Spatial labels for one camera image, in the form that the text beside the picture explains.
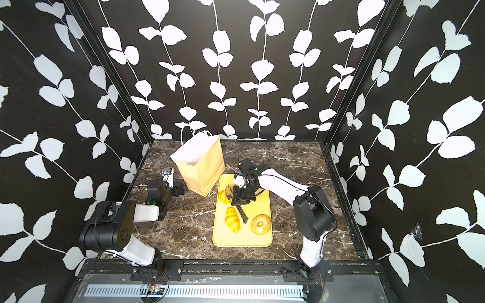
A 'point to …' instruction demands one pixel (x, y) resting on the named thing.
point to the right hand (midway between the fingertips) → (231, 201)
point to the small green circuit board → (153, 290)
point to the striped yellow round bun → (222, 197)
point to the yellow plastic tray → (230, 230)
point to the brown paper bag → (201, 161)
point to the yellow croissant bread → (232, 219)
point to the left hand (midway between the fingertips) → (175, 175)
